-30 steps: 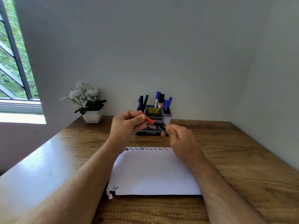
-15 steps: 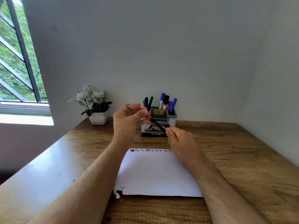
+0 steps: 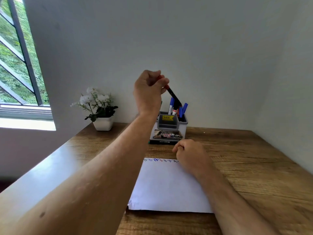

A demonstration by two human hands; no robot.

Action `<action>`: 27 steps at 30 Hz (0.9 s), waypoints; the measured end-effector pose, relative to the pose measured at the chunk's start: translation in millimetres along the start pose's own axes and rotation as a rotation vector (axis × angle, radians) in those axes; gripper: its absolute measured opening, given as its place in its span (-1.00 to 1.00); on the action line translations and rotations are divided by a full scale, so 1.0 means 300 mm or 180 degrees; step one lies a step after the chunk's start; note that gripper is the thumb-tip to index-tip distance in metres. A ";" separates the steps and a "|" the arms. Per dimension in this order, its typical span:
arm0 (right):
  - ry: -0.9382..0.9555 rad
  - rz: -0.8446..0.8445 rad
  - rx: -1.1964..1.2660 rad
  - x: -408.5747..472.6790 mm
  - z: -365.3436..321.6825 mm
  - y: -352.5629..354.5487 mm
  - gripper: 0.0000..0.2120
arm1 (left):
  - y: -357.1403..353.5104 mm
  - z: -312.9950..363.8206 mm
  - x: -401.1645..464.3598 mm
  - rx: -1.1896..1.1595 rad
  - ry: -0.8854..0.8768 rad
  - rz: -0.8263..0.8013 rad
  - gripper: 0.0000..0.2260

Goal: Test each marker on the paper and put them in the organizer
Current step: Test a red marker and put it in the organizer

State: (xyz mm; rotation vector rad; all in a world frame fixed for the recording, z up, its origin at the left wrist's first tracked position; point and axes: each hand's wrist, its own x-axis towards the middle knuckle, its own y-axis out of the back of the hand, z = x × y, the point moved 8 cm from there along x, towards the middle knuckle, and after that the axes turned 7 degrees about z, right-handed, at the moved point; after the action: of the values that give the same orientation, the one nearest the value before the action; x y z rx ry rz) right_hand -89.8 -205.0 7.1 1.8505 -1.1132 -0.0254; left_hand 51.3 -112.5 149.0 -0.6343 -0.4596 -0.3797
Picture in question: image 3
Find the person's left hand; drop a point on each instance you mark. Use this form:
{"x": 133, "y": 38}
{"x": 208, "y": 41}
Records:
{"x": 146, "y": 95}

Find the person's right hand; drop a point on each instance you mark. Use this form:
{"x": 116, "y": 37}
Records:
{"x": 193, "y": 159}

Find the blue capped white label marker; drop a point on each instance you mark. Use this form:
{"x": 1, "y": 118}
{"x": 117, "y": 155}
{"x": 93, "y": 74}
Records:
{"x": 171, "y": 102}

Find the white barrel black cap marker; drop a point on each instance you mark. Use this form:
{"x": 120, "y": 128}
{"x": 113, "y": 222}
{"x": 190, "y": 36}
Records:
{"x": 174, "y": 112}

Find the white paper sheet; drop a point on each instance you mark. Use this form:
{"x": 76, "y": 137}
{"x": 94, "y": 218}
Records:
{"x": 166, "y": 188}

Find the person's left forearm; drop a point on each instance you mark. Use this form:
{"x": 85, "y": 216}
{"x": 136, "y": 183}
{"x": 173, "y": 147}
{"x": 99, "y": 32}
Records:
{"x": 85, "y": 188}

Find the person's right forearm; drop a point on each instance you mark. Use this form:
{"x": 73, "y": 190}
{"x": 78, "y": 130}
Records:
{"x": 232, "y": 210}

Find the grey white desk organizer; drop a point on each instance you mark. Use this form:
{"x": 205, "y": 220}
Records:
{"x": 182, "y": 124}

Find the artificial white flower plant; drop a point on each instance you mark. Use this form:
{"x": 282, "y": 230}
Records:
{"x": 102, "y": 105}

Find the white square flower pot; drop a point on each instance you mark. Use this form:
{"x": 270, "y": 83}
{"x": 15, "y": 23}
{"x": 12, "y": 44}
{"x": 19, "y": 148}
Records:
{"x": 103, "y": 124}

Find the window with dark bars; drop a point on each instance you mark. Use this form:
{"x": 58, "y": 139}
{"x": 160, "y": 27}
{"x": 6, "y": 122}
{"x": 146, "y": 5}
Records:
{"x": 24, "y": 112}

